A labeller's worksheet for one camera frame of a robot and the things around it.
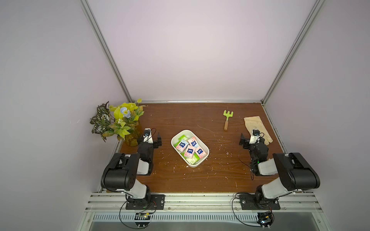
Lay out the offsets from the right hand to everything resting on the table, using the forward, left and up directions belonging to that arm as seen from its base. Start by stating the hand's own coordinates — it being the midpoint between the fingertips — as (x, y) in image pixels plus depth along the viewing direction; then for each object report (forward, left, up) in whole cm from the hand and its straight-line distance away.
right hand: (252, 132), depth 89 cm
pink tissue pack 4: (-11, +32, -7) cm, 35 cm away
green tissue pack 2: (-16, +36, -7) cm, 40 cm away
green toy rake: (+22, +10, -10) cm, 26 cm away
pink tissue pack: (-8, +44, -4) cm, 45 cm away
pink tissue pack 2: (-5, +37, -5) cm, 38 cm away
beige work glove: (+16, -10, -11) cm, 22 cm away
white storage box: (+1, +40, -5) cm, 40 cm away
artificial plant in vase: (-1, +79, +14) cm, 80 cm away
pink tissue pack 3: (-12, +39, -4) cm, 41 cm away
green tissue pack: (0, +45, -8) cm, 45 cm away
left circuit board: (-46, +63, -13) cm, 79 cm away
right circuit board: (-44, 0, -12) cm, 45 cm away
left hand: (-2, +64, +1) cm, 64 cm away
